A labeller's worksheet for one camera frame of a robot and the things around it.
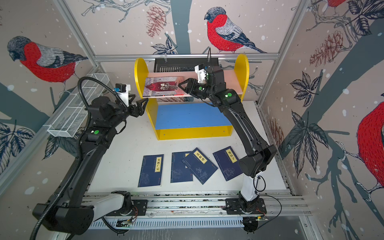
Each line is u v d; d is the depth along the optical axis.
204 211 0.73
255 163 0.44
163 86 0.72
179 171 0.86
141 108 0.62
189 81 0.61
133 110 0.60
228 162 0.89
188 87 0.61
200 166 0.87
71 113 0.74
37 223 0.34
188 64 1.01
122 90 0.55
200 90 0.59
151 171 0.86
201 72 0.63
